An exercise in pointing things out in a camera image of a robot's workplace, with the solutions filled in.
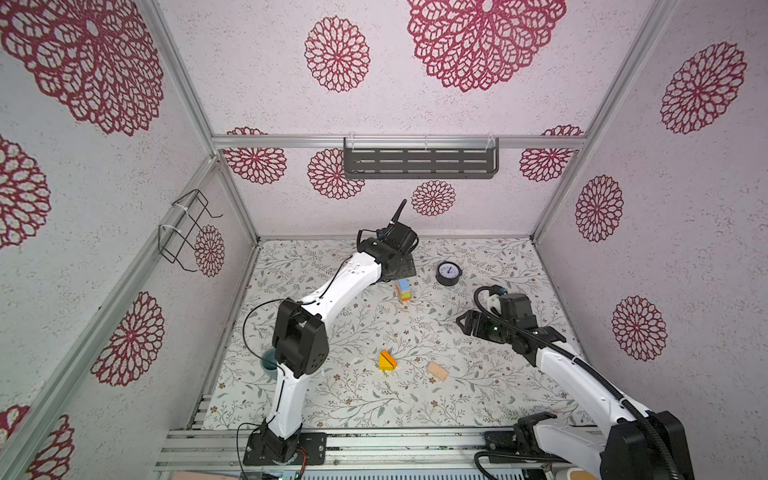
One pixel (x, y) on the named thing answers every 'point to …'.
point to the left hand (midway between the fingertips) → (393, 274)
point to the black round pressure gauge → (448, 273)
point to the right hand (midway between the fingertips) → (468, 318)
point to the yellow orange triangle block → (387, 361)
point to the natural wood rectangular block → (438, 371)
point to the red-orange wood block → (406, 299)
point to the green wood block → (406, 294)
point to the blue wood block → (404, 285)
